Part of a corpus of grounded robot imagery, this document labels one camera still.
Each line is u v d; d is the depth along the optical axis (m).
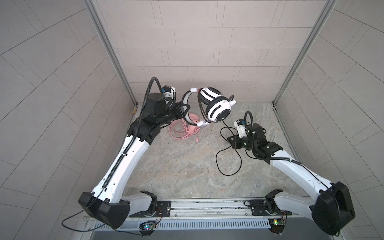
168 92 0.57
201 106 0.56
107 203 0.36
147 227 0.64
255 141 0.60
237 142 0.70
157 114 0.49
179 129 1.02
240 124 0.71
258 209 0.71
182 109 0.56
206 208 0.73
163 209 0.71
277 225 0.68
